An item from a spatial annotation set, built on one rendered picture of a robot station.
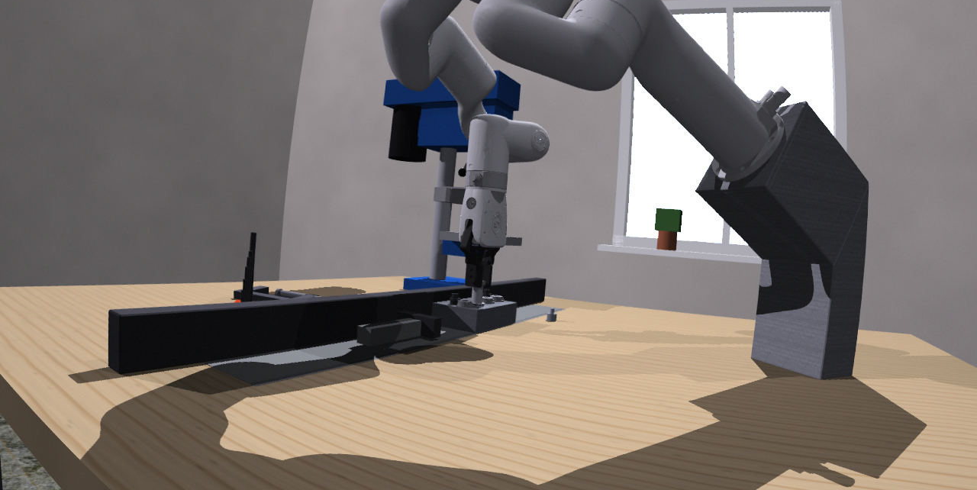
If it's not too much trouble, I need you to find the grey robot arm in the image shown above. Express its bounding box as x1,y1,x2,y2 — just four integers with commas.
379,0,791,205

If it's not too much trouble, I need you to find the grey c-clamp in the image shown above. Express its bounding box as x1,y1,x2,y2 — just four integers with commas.
234,285,320,301

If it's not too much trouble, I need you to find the dark grey rectangular bar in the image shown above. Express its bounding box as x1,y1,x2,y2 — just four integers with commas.
357,311,442,346

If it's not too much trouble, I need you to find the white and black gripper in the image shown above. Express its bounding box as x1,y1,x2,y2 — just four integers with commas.
459,186,507,288

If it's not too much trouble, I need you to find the long black rectangular bar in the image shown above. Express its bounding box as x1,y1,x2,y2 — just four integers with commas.
108,278,546,374

